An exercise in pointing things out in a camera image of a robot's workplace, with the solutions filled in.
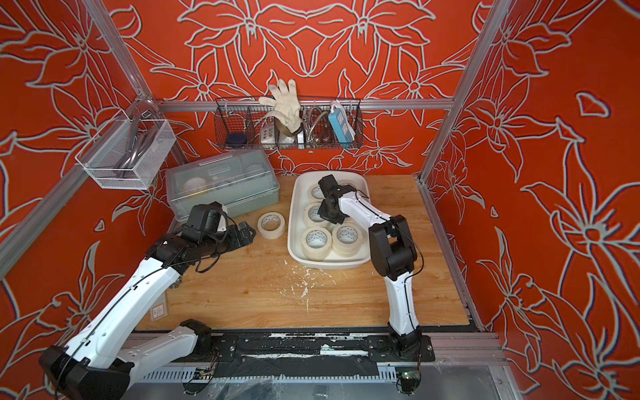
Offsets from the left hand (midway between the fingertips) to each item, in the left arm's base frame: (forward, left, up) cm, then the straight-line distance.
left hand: (245, 234), depth 75 cm
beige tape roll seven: (+9, -21, -19) cm, 30 cm away
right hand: (+19, -22, -14) cm, 32 cm away
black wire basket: (+49, +11, +7) cm, 51 cm away
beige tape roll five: (+36, -19, -20) cm, 45 cm away
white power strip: (+40, 0, +9) cm, 41 cm away
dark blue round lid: (+43, +14, +5) cm, 46 cm away
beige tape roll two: (+13, -34, -21) cm, 42 cm away
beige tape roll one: (+18, -1, -21) cm, 28 cm away
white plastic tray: (+30, -12, -17) cm, 36 cm away
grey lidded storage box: (+24, +9, -1) cm, 26 cm away
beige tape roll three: (+19, -19, -15) cm, 31 cm away
